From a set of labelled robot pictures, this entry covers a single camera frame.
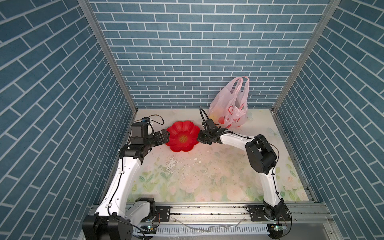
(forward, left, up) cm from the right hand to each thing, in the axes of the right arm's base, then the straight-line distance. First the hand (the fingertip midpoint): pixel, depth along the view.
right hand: (195, 137), depth 98 cm
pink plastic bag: (+17, -21, +14) cm, 30 cm away
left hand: (-11, +15, +17) cm, 26 cm away
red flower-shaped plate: (+3, +9, -5) cm, 11 cm away
